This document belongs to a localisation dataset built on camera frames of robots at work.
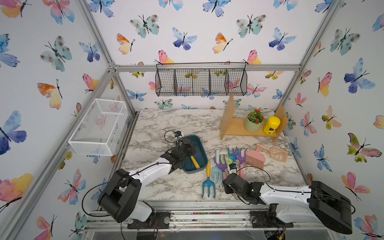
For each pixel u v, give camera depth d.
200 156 0.95
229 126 1.03
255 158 0.96
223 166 0.90
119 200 0.42
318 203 0.42
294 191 0.49
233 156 0.94
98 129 0.86
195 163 0.91
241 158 0.94
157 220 0.73
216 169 0.90
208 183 0.84
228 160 0.94
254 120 0.91
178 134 0.78
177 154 0.67
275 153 0.98
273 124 0.91
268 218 0.65
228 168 0.79
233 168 0.77
